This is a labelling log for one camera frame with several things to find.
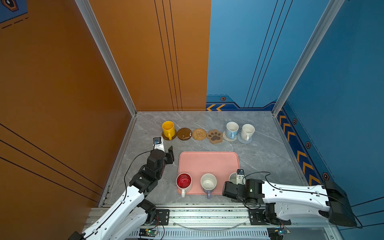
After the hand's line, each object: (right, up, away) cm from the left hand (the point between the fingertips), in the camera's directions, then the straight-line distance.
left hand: (167, 146), depth 78 cm
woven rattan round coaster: (+17, +4, +27) cm, 33 cm away
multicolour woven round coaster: (+37, +1, +24) cm, 45 cm away
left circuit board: (-8, -40, -7) cm, 42 cm away
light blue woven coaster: (+48, 0, +24) cm, 53 cm away
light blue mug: (+40, +9, +22) cm, 46 cm away
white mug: (+49, +7, +20) cm, 54 cm away
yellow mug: (-3, +9, +19) cm, 21 cm away
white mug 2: (+34, -15, -6) cm, 38 cm away
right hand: (+34, -26, -3) cm, 43 cm away
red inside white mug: (+9, -19, -1) cm, 21 cm away
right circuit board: (+54, -41, -8) cm, 68 cm away
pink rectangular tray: (+30, -13, +14) cm, 36 cm away
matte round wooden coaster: (-4, +2, +21) cm, 22 cm away
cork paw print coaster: (+29, +3, +27) cm, 40 cm away
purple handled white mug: (+22, -22, +6) cm, 32 cm away
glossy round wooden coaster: (+7, +5, +27) cm, 28 cm away
